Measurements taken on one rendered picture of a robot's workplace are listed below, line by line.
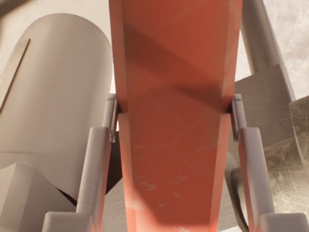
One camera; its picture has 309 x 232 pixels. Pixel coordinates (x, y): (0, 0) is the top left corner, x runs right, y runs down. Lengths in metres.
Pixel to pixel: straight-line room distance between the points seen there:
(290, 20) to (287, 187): 0.49
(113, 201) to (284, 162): 0.06
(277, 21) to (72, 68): 0.39
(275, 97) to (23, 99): 0.14
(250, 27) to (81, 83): 0.14
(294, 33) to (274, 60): 0.33
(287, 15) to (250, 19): 0.27
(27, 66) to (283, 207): 0.19
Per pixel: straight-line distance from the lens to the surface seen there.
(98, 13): 0.62
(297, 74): 0.70
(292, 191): 0.17
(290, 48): 0.67
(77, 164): 0.25
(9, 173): 0.22
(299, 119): 0.16
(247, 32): 0.36
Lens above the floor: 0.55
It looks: 49 degrees down
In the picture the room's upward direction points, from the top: 178 degrees counter-clockwise
